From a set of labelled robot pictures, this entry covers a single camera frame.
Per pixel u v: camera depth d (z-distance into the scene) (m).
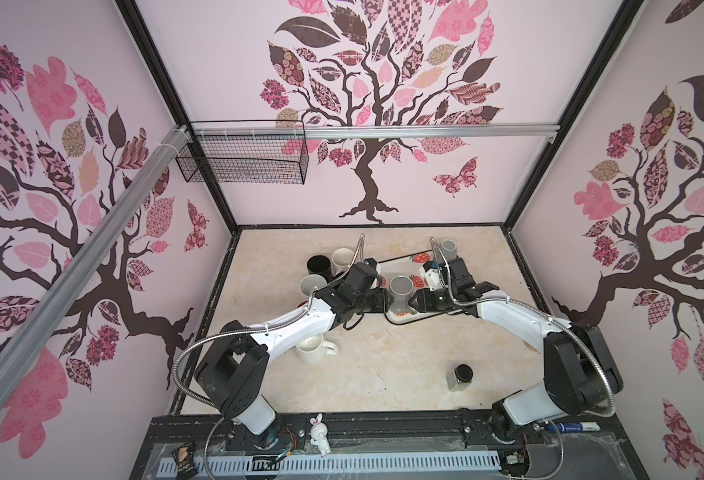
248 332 0.46
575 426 0.74
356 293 0.64
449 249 1.00
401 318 0.95
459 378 0.74
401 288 0.88
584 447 0.72
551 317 0.49
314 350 0.79
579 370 0.44
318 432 0.71
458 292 0.68
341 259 1.01
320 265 0.97
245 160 1.22
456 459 0.78
